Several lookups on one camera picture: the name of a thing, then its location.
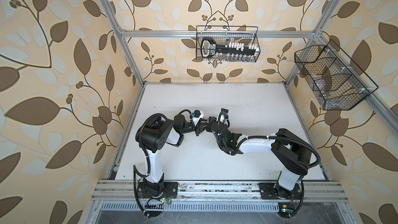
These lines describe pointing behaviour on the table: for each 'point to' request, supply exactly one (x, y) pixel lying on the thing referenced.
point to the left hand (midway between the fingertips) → (211, 122)
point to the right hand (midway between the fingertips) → (210, 119)
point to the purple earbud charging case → (208, 121)
